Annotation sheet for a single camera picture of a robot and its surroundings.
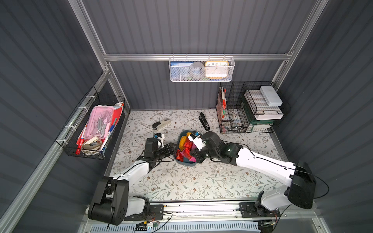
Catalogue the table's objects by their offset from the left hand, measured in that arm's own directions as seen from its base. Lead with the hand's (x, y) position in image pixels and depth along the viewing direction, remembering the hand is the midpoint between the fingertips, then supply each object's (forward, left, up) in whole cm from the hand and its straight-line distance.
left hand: (175, 148), depth 87 cm
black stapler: (+27, -20, -6) cm, 34 cm away
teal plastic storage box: (-6, -7, -7) cm, 11 cm away
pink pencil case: (+3, +37, +22) cm, 43 cm away
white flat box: (+33, -65, +13) cm, 74 cm away
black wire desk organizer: (+39, -53, -3) cm, 65 cm away
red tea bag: (0, -5, -5) cm, 8 cm away
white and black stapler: (+23, +14, -6) cm, 27 cm away
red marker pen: (-13, +40, +21) cm, 47 cm away
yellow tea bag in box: (+8, -4, -3) cm, 9 cm away
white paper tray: (+22, -55, +11) cm, 60 cm away
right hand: (-7, -10, +9) cm, 15 cm away
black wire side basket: (-11, +35, +20) cm, 42 cm away
